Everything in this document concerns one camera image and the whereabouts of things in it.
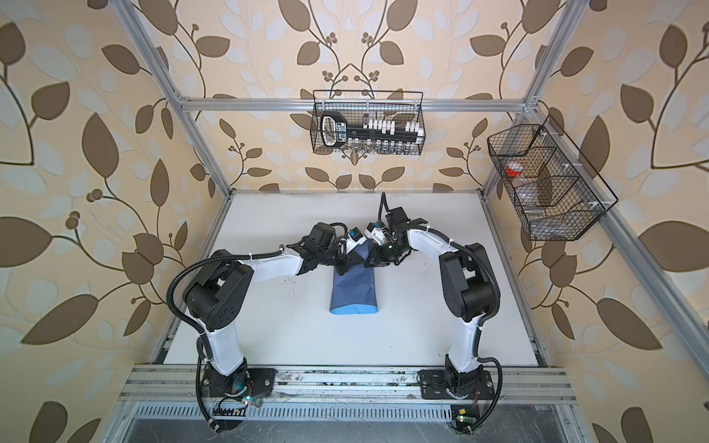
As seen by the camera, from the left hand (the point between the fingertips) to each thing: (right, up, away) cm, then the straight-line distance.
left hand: (357, 254), depth 91 cm
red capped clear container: (+47, +27, -11) cm, 55 cm away
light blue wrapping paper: (0, -11, -8) cm, 13 cm away
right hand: (+4, -4, 0) cm, 5 cm away
